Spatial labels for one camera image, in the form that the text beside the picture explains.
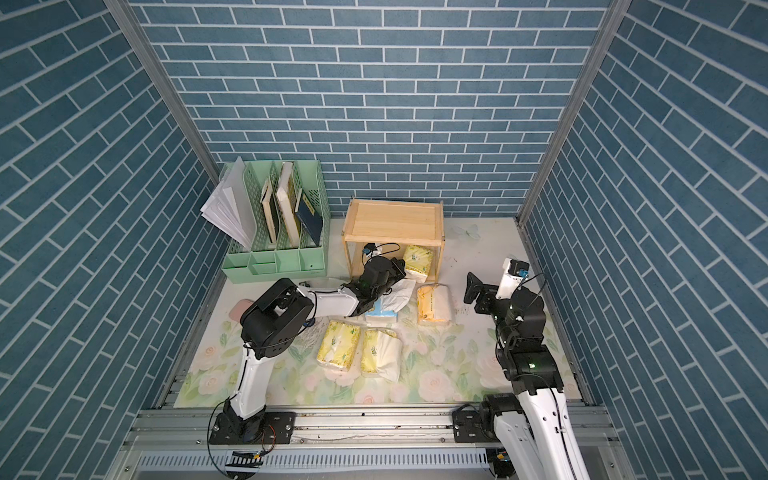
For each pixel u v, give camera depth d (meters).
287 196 0.92
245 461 0.72
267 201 0.97
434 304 0.93
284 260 1.03
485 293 0.63
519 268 0.59
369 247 0.89
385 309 0.89
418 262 0.99
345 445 0.73
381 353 0.83
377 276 0.76
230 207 0.90
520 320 0.50
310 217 1.11
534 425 0.47
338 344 0.84
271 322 0.54
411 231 0.91
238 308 0.95
